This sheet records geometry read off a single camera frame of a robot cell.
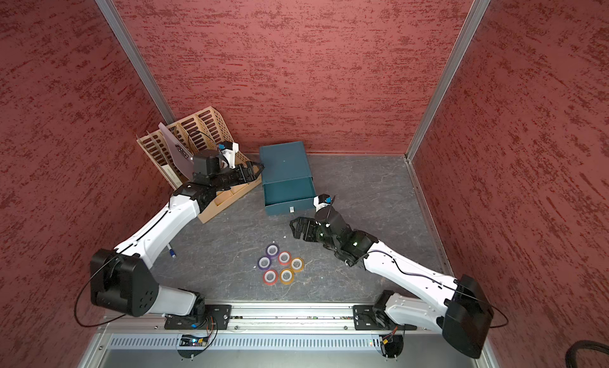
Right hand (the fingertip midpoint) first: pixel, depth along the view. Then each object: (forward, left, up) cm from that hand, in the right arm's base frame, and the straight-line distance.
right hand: (300, 231), depth 77 cm
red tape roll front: (-10, +11, -15) cm, 21 cm away
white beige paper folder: (+17, +44, +9) cm, 48 cm away
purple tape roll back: (-1, +11, -15) cm, 19 cm away
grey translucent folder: (+39, +53, -2) cm, 66 cm away
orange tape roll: (-6, +2, -16) cm, 17 cm away
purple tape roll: (-5, +14, -15) cm, 21 cm away
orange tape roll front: (-10, +6, -16) cm, 20 cm away
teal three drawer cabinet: (+16, +4, +7) cm, 18 cm away
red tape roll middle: (-3, +7, -16) cm, 18 cm away
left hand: (+19, +15, +9) cm, 26 cm away
